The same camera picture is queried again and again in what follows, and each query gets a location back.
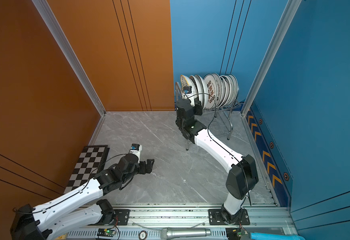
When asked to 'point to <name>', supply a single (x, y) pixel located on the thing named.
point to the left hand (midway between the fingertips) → (149, 158)
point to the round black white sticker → (143, 235)
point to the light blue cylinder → (255, 236)
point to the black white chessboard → (90, 161)
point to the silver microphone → (171, 233)
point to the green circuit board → (106, 232)
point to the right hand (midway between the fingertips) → (199, 98)
